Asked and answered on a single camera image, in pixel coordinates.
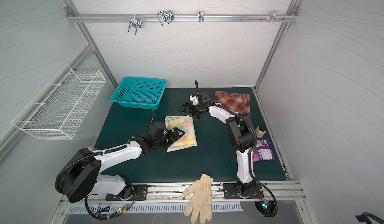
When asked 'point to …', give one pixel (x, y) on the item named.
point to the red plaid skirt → (240, 102)
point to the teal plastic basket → (140, 93)
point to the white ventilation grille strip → (145, 207)
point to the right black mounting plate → (231, 191)
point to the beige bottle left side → (91, 148)
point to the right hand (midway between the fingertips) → (185, 109)
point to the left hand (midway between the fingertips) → (183, 134)
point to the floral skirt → (186, 123)
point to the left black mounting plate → (139, 192)
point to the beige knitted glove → (199, 205)
